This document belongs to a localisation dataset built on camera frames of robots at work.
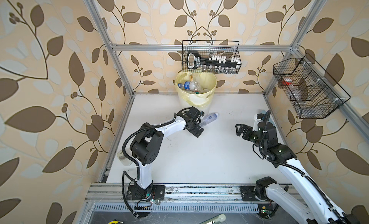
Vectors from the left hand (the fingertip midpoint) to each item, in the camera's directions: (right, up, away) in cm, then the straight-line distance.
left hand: (193, 126), depth 94 cm
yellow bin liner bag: (+10, +28, +7) cm, 31 cm away
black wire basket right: (+61, +19, -21) cm, 67 cm away
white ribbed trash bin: (+6, +16, -7) cm, 18 cm away
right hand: (+26, +1, -16) cm, 31 cm away
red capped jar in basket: (+53, +27, -13) cm, 61 cm away
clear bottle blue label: (-2, +26, -5) cm, 27 cm away
